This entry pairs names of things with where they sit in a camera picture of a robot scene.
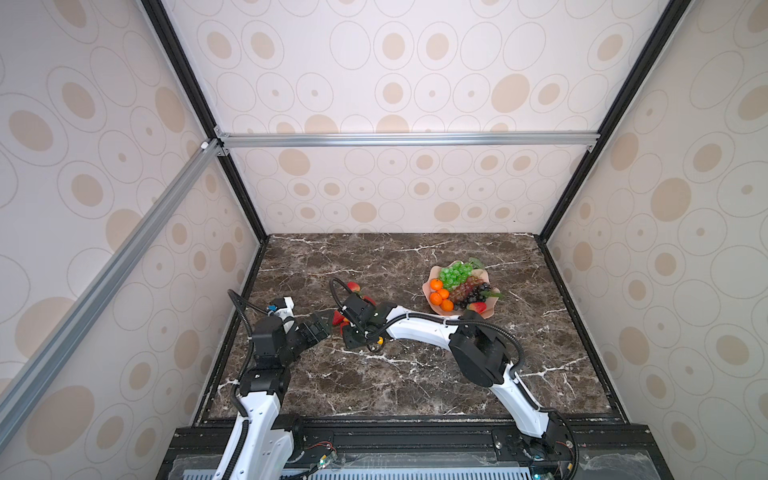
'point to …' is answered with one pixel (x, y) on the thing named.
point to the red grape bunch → (460, 292)
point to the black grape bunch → (475, 295)
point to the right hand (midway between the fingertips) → (346, 342)
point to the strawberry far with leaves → (354, 287)
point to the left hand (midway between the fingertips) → (329, 314)
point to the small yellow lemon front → (380, 341)
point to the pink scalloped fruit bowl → (434, 271)
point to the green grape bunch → (454, 275)
